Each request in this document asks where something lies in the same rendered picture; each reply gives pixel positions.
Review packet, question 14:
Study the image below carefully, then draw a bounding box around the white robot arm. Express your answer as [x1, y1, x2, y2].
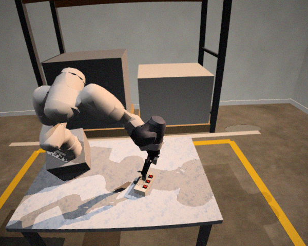
[32, 68, 166, 163]

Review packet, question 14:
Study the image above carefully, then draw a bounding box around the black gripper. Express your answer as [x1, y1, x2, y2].
[141, 150, 160, 181]

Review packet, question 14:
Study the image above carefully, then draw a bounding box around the beige power strip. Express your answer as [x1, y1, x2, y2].
[134, 171, 155, 196]

